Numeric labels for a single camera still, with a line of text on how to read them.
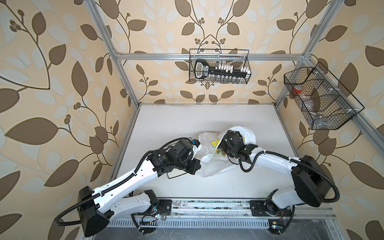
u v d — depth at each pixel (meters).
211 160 0.71
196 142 0.66
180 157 0.56
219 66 0.82
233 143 0.67
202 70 0.85
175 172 0.83
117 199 0.43
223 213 0.74
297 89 0.88
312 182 0.43
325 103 0.73
